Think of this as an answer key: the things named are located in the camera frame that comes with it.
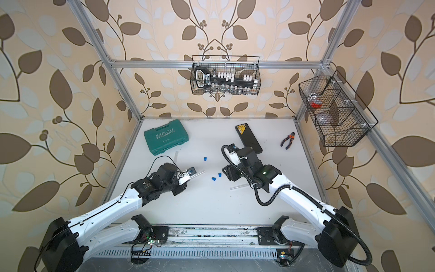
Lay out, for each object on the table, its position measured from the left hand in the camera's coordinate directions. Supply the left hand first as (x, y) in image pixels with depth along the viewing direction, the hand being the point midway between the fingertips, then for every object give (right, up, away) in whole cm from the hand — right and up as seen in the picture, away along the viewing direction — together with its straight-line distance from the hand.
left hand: (184, 175), depth 82 cm
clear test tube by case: (-9, +7, +20) cm, 23 cm away
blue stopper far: (+8, +5, +18) cm, 20 cm away
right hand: (+22, +5, -3) cm, 23 cm away
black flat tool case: (+36, +17, +27) cm, 48 cm away
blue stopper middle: (+17, -3, +11) cm, 21 cm away
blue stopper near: (+14, -4, +9) cm, 17 cm away
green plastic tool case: (-21, +16, +22) cm, 34 cm away
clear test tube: (+25, -8, +7) cm, 27 cm away
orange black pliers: (+64, +19, +26) cm, 72 cm away
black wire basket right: (+72, +28, -8) cm, 77 cm away
